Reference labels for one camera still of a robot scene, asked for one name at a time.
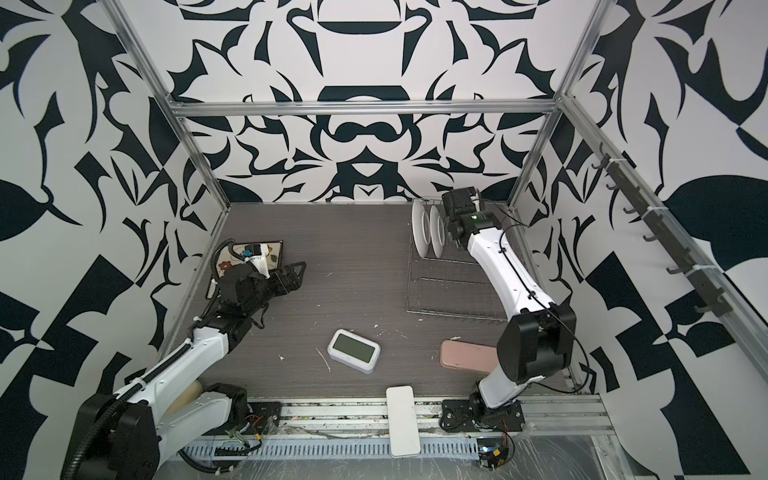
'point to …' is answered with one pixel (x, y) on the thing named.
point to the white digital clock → (353, 351)
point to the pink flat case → (469, 356)
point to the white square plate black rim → (268, 252)
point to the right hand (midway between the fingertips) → (483, 228)
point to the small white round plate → (421, 227)
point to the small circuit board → (492, 452)
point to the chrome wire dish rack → (452, 285)
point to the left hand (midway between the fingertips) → (294, 261)
